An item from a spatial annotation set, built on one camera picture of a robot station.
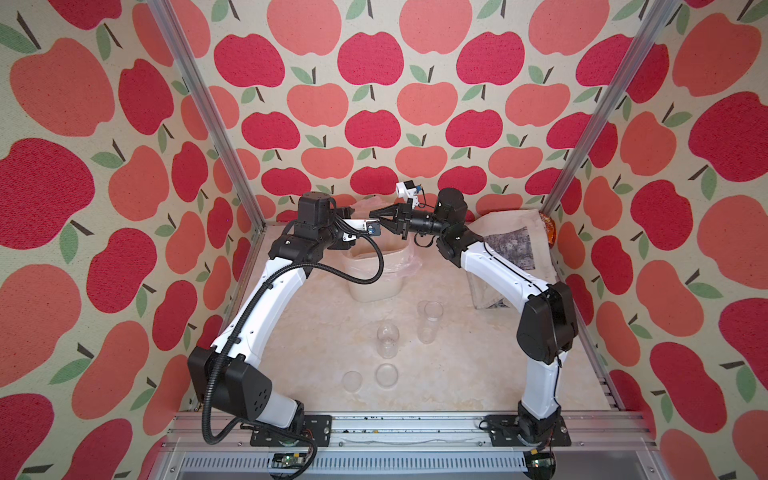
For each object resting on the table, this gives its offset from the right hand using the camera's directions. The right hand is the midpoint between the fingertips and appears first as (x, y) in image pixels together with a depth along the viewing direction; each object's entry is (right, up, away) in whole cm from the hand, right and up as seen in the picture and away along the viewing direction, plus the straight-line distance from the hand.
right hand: (371, 220), depth 71 cm
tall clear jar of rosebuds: (+15, -24, +6) cm, 29 cm away
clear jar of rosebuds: (+4, -31, +11) cm, 33 cm away
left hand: (-5, +2, +6) cm, 8 cm away
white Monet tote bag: (+50, -3, +28) cm, 57 cm away
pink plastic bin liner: (+6, -7, +9) cm, 13 cm away
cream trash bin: (-2, -9, +7) cm, 12 cm away
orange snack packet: (+66, +1, +40) cm, 77 cm away
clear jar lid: (+4, -43, +13) cm, 45 cm away
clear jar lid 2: (-6, -44, +11) cm, 46 cm away
